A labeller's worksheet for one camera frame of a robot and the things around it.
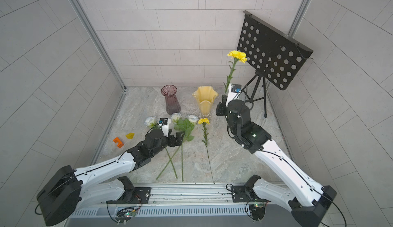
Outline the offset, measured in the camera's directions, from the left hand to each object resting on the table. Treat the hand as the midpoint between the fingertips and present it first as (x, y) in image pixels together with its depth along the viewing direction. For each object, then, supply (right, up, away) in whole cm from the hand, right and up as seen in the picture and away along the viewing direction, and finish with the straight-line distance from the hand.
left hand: (182, 131), depth 82 cm
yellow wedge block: (-32, -4, +7) cm, 33 cm away
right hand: (+19, +19, -14) cm, 30 cm away
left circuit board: (-22, -33, -16) cm, 43 cm away
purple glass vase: (-10, +14, +21) cm, 27 cm away
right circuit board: (+36, -32, -15) cm, 50 cm away
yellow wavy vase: (+13, +19, +10) cm, 25 cm away
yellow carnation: (+12, +4, +12) cm, 17 cm away
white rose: (0, +1, +10) cm, 10 cm away
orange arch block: (-35, -8, +3) cm, 36 cm away
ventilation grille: (-30, -33, -15) cm, 47 cm away
